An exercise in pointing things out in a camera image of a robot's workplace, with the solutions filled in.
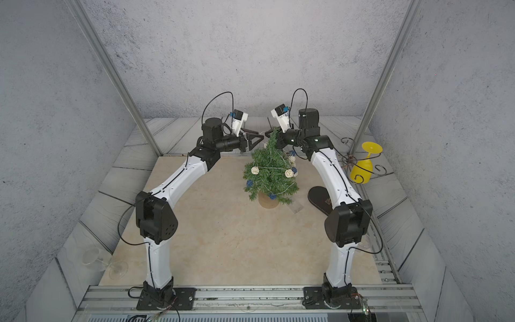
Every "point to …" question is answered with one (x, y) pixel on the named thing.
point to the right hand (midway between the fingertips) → (266, 132)
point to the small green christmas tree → (268, 178)
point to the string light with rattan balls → (290, 173)
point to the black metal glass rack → (318, 196)
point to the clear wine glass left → (118, 269)
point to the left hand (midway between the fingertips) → (263, 136)
